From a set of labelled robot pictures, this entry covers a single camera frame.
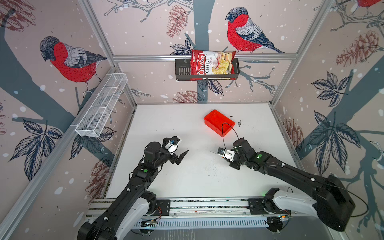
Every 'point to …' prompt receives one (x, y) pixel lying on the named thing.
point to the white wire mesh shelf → (93, 122)
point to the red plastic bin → (218, 122)
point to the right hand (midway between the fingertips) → (225, 157)
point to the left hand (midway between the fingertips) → (180, 144)
